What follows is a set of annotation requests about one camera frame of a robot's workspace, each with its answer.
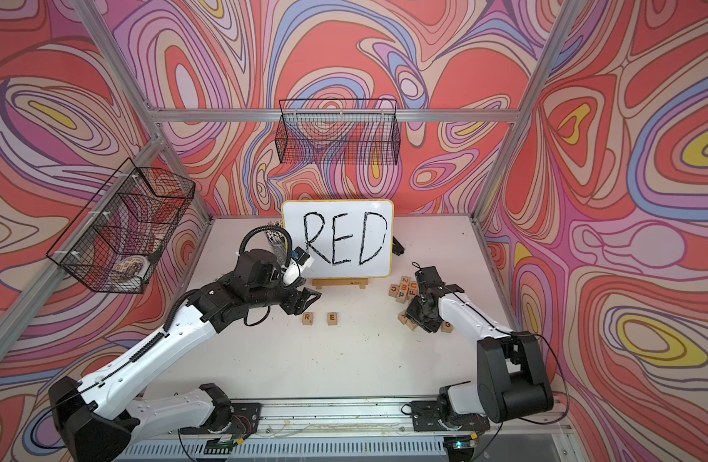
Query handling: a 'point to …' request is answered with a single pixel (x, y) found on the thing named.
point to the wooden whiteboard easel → (363, 282)
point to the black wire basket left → (116, 241)
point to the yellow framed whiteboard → (347, 239)
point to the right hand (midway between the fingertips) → (416, 325)
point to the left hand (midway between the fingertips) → (315, 288)
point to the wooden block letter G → (446, 327)
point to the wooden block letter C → (393, 290)
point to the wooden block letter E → (333, 319)
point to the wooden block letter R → (307, 318)
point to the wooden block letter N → (405, 280)
